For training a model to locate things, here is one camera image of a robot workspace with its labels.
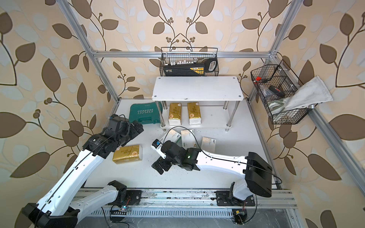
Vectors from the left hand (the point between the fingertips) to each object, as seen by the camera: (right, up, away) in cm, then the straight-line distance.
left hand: (137, 128), depth 73 cm
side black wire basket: (+79, +26, +13) cm, 85 cm away
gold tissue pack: (+30, +8, +21) cm, 38 cm away
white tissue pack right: (+39, -12, +16) cm, 44 cm away
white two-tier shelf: (+43, +17, +2) cm, 46 cm away
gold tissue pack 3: (-12, -17, +9) cm, 23 cm away
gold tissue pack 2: (+18, +6, +18) cm, 26 cm away
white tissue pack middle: (+27, -10, +20) cm, 35 cm away
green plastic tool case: (-5, +8, +32) cm, 33 cm away
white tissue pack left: (+15, -7, +20) cm, 26 cm away
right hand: (+11, -16, +1) cm, 19 cm away
